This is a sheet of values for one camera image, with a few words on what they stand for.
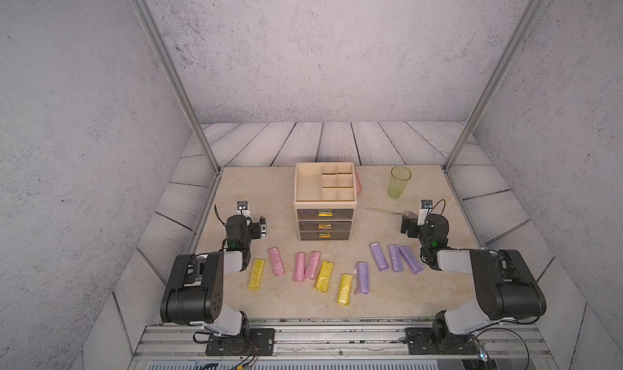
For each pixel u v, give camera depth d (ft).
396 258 2.97
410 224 2.78
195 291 1.46
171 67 2.83
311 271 2.82
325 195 2.71
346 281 2.75
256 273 2.83
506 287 1.49
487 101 3.12
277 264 2.86
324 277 2.78
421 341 2.38
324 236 3.01
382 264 2.91
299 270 2.85
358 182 3.79
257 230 2.79
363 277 2.80
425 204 2.67
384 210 3.44
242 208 2.66
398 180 3.26
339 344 2.43
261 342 2.39
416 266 2.80
